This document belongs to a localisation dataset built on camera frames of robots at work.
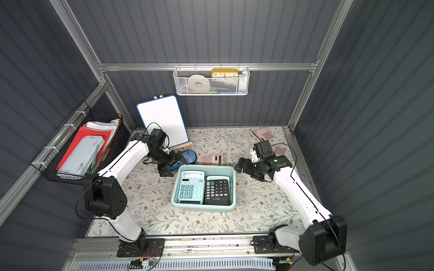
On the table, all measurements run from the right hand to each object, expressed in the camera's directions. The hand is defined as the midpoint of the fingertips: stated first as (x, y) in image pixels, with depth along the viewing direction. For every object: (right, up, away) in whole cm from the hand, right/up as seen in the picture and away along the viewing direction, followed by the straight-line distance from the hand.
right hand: (246, 169), depth 79 cm
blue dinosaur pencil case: (-30, +4, +20) cm, 37 cm away
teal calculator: (-26, -9, +2) cm, 28 cm away
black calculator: (-14, -11, +2) cm, 18 cm away
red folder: (-75, +18, -2) cm, 77 cm away
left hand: (-31, -1, +3) cm, 31 cm away
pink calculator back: (+17, +18, +36) cm, 44 cm away
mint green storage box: (-17, -2, +6) cm, 18 cm away
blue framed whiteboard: (-42, +28, +8) cm, 51 cm away
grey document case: (-68, +6, -13) cm, 69 cm away
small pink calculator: (-17, +2, +22) cm, 28 cm away
